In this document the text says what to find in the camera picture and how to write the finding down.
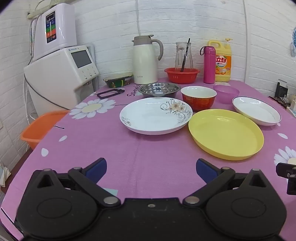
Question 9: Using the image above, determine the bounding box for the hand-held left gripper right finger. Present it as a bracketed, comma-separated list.
[183, 158, 270, 206]

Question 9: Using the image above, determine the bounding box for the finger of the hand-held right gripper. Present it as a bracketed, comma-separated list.
[276, 163, 296, 195]

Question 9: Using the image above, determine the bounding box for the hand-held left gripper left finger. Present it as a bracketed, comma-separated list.
[30, 158, 121, 207]

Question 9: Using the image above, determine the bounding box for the yellow plastic plate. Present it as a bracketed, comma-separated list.
[188, 109, 264, 161]

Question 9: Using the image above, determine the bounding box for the red bowl white inside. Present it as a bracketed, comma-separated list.
[181, 86, 217, 111]

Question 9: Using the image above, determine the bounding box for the white dark-rimmed plate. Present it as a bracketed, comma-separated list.
[232, 96, 282, 126]

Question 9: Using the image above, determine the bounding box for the white floral plate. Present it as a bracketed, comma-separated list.
[120, 97, 193, 135]

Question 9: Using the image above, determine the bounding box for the purple plastic bowl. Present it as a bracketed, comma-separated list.
[213, 85, 240, 105]

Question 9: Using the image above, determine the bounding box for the stainless steel bowl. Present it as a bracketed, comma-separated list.
[138, 82, 181, 99]

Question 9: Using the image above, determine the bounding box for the pink floral tablecloth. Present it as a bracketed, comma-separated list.
[0, 77, 296, 241]

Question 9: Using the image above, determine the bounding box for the orange plastic basin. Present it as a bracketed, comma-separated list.
[20, 110, 71, 150]

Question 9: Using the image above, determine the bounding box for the black box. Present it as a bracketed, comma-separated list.
[276, 79, 289, 98]

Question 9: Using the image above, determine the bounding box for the instant noodle bowl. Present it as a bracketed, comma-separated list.
[103, 72, 134, 88]

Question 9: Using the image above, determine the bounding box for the white plastic bag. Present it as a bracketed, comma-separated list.
[0, 160, 11, 188]

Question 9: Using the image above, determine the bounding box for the red plastic basket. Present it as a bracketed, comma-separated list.
[164, 67, 201, 84]

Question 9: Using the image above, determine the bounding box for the white water dispenser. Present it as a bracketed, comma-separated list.
[23, 45, 100, 112]

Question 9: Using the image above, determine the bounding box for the pink thermos bottle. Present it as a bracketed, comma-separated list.
[200, 46, 216, 84]

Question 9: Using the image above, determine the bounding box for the yellow detergent bottle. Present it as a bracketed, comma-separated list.
[207, 38, 232, 82]

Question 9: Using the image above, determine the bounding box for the glass carafe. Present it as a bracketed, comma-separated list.
[175, 42, 194, 72]

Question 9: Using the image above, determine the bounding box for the black stirring stick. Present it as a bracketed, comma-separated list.
[180, 38, 191, 72]

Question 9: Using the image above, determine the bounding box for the white thermos jug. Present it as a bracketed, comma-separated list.
[132, 35, 164, 85]

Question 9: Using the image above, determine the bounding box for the white water purifier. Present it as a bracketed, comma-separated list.
[32, 3, 77, 61]

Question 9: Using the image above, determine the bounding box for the black plastic frame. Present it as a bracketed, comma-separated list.
[97, 88, 125, 100]

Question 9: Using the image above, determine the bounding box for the grey power cable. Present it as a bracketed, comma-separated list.
[24, 72, 70, 111]

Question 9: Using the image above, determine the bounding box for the blue wall hanging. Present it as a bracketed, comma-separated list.
[290, 30, 296, 57]

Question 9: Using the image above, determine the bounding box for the grey corrugated hose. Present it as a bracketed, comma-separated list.
[29, 17, 41, 62]

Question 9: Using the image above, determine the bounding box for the beige wall conduit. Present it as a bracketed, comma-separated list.
[27, 9, 44, 19]

